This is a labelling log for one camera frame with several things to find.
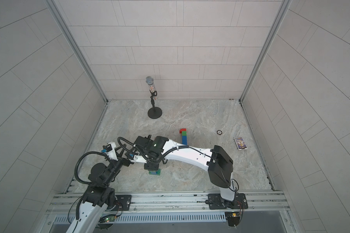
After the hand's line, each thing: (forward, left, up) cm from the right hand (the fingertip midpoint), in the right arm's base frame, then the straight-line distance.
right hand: (150, 165), depth 75 cm
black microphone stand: (+42, +2, -7) cm, 43 cm away
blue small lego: (-2, -1, -5) cm, 6 cm away
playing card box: (+14, -54, -9) cm, 57 cm away
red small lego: (+25, -18, -7) cm, 32 cm away
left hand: (+9, +8, +5) cm, 13 cm away
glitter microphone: (+42, 0, +23) cm, 48 cm away
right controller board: (-24, -39, -11) cm, 47 cm away
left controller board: (-21, +18, -5) cm, 28 cm away
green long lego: (-1, -3, -7) cm, 8 cm away
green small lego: (+23, -19, -7) cm, 31 cm away
